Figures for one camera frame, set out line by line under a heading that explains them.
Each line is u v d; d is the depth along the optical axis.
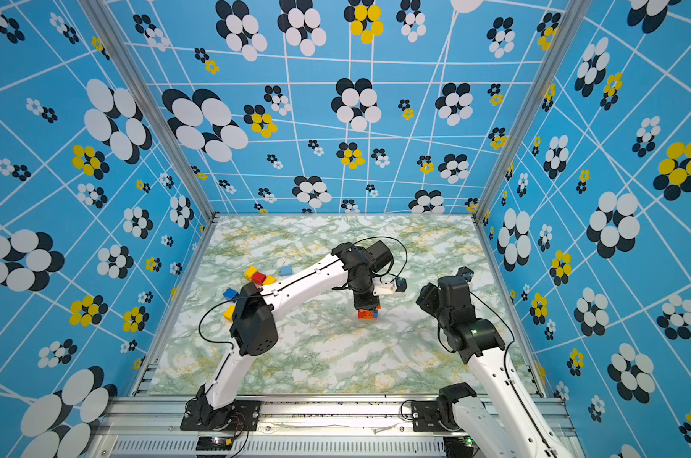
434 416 0.72
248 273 1.00
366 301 0.73
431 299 0.68
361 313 0.90
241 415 0.73
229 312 0.91
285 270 1.04
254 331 0.51
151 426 0.75
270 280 1.01
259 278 0.99
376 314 0.89
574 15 0.68
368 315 0.90
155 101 0.87
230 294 0.95
